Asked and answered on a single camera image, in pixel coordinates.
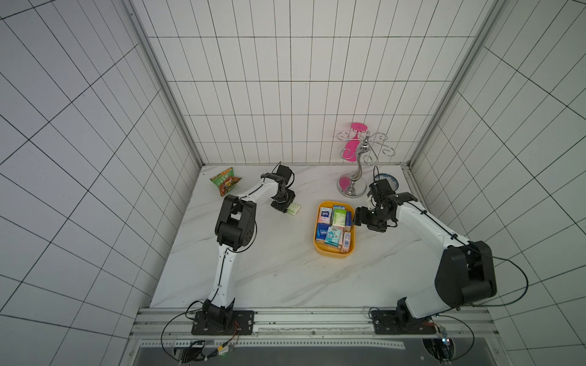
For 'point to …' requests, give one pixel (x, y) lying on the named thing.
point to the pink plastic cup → (352, 146)
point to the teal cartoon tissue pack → (333, 235)
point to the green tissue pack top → (293, 209)
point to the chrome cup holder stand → (354, 185)
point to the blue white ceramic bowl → (391, 180)
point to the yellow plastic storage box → (326, 251)
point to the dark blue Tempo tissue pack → (321, 232)
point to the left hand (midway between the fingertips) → (291, 206)
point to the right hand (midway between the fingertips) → (351, 222)
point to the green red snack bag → (225, 181)
